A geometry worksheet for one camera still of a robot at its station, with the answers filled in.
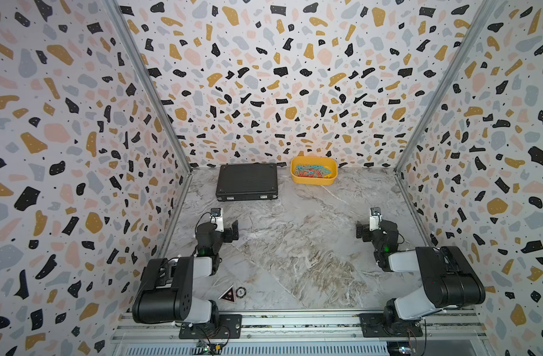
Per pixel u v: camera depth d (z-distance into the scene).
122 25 0.72
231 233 0.85
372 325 0.73
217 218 0.80
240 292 0.81
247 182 1.10
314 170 1.21
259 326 0.75
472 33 0.76
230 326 0.74
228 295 0.80
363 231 0.87
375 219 0.83
